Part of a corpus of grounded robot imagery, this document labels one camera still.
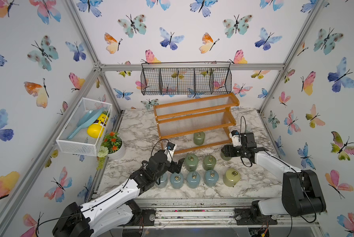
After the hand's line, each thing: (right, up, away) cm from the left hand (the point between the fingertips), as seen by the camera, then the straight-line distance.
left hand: (178, 154), depth 79 cm
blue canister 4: (+18, -13, 0) cm, 22 cm away
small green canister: (+13, +7, +15) cm, 21 cm away
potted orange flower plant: (-38, +3, +7) cm, 38 cm away
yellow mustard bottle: (-38, +14, -9) cm, 41 cm away
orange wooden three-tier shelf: (+13, +16, +36) cm, 41 cm away
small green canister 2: (+30, -5, +14) cm, 33 cm away
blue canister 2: (-1, -13, -1) cm, 13 cm away
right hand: (+31, +2, +12) cm, 33 cm away
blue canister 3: (+8, -13, 0) cm, 16 cm away
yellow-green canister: (+28, -12, 0) cm, 31 cm away
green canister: (+8, -5, +6) cm, 11 cm away
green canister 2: (+18, -6, +6) cm, 19 cm away
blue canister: (-7, -14, 0) cm, 16 cm away
